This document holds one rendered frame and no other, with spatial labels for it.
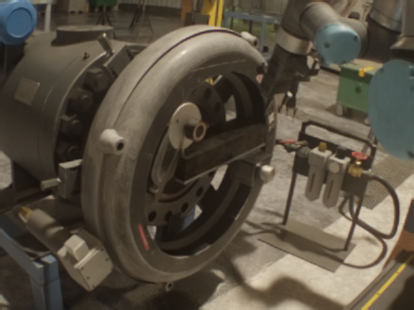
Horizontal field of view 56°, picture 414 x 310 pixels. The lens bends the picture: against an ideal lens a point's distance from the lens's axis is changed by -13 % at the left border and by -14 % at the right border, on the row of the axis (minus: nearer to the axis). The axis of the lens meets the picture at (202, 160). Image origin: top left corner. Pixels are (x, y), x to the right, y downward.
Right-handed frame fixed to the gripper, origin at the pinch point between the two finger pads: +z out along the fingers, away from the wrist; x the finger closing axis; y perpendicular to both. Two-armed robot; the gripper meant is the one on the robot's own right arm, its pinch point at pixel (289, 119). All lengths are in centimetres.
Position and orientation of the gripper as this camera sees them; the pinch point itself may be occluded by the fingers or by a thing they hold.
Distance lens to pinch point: 185.6
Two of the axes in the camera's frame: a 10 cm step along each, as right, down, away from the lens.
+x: 3.9, 3.9, -8.3
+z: -1.0, 9.2, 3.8
